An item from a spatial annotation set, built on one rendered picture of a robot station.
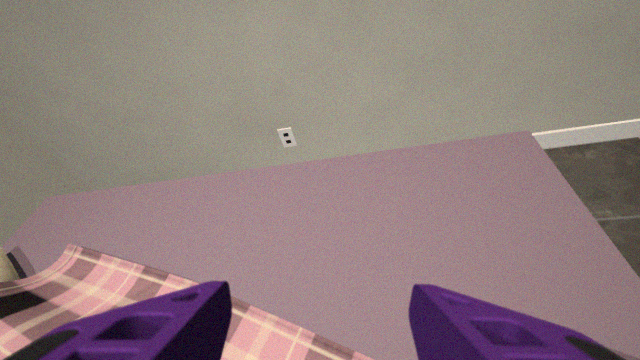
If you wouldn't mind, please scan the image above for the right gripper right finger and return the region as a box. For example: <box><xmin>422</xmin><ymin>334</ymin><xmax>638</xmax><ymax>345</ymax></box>
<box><xmin>409</xmin><ymin>284</ymin><xmax>604</xmax><ymax>360</ymax></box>

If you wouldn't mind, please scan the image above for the cream pillow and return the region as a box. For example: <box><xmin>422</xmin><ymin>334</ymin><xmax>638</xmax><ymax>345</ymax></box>
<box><xmin>0</xmin><ymin>246</ymin><xmax>22</xmax><ymax>282</ymax></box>

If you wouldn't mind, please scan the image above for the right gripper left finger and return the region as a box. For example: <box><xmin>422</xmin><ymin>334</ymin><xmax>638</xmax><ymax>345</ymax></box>
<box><xmin>39</xmin><ymin>281</ymin><xmax>232</xmax><ymax>360</ymax></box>

